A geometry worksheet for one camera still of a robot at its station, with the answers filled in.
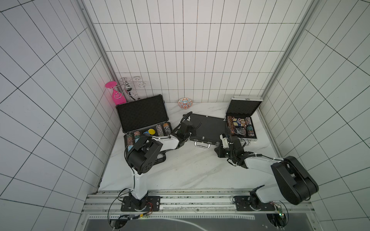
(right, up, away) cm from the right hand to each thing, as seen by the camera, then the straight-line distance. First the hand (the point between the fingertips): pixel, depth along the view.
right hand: (215, 146), depth 93 cm
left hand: (-16, +10, +5) cm, 19 cm away
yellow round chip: (-44, +9, +6) cm, 45 cm away
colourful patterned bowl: (-21, +31, +25) cm, 45 cm away
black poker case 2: (-53, +19, +5) cm, 56 cm away
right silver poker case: (+20, +17, +14) cm, 30 cm away
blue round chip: (-47, +9, +2) cm, 47 cm away
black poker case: (-4, +11, +7) cm, 13 cm away
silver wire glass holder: (-59, +39, 0) cm, 71 cm away
